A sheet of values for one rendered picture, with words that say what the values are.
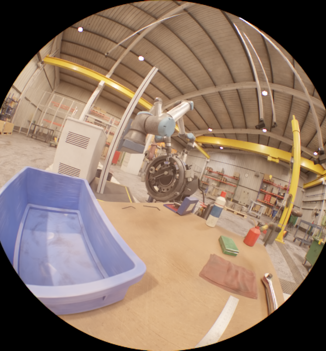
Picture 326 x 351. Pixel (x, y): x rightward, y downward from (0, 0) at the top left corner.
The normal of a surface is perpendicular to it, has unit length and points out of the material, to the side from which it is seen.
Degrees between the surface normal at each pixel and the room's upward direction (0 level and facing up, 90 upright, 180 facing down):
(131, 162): 90
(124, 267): 90
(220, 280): 0
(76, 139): 90
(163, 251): 0
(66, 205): 90
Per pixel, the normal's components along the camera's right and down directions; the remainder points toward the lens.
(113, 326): 0.34, -0.94
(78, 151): 0.42, 0.19
